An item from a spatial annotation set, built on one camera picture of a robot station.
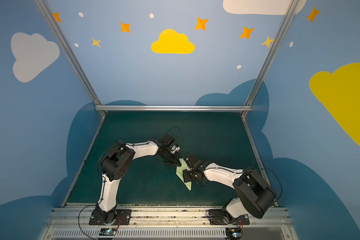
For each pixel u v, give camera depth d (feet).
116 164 1.77
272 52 2.77
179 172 2.96
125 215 2.47
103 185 1.92
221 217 2.44
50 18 2.36
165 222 2.42
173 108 4.15
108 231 2.35
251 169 1.55
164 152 2.63
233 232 2.35
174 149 2.85
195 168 2.28
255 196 1.43
